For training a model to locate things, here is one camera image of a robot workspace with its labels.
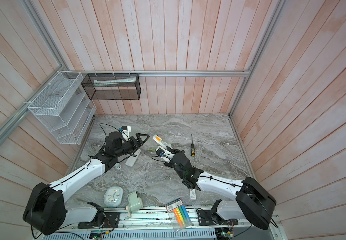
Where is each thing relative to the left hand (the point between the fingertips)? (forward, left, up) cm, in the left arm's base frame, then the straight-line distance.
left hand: (146, 142), depth 80 cm
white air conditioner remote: (+1, -7, 0) cm, 7 cm away
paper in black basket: (+34, +30, +15) cm, 48 cm away
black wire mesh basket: (+45, +29, +5) cm, 53 cm away
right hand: (-1, -12, -2) cm, 12 cm away
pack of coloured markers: (-33, -17, -19) cm, 42 cm away
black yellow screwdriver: (+3, -28, -17) cm, 33 cm away
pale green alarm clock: (-24, +18, -17) cm, 34 cm away
